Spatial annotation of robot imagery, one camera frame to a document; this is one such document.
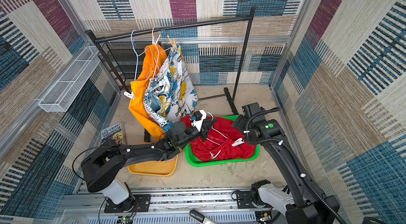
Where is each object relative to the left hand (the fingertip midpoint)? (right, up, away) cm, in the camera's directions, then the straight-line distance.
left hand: (216, 120), depth 75 cm
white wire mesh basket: (-69, +10, -4) cm, 70 cm away
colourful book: (-58, -9, +20) cm, 62 cm away
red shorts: (+2, -14, +7) cm, 15 cm away
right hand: (+13, -5, +2) cm, 14 cm away
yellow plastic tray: (-27, -24, +5) cm, 37 cm away
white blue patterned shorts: (-22, +12, +6) cm, 26 cm away
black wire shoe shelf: (-66, +35, +33) cm, 82 cm away
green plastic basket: (-11, -20, +3) cm, 24 cm away
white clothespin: (+12, -10, +3) cm, 16 cm away
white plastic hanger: (-2, -19, +5) cm, 19 cm away
